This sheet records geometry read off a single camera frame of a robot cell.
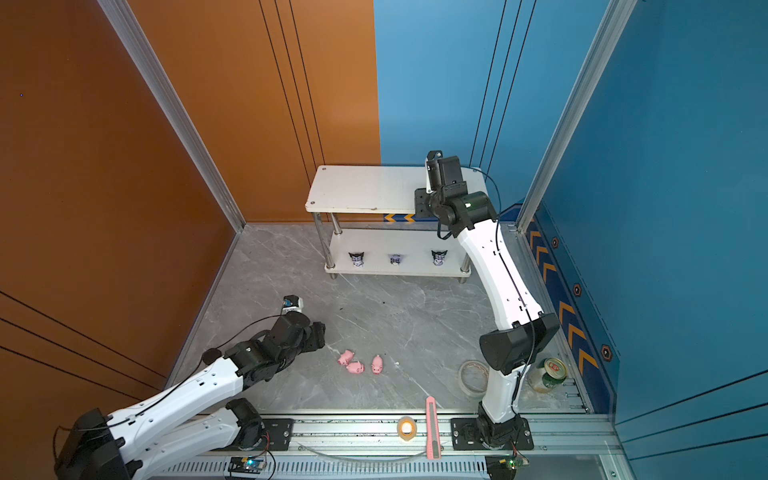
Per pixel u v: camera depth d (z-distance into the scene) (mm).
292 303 728
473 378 827
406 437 731
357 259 963
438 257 965
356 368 827
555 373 731
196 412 500
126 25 710
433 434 728
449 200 542
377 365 828
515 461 696
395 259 973
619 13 694
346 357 845
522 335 441
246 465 709
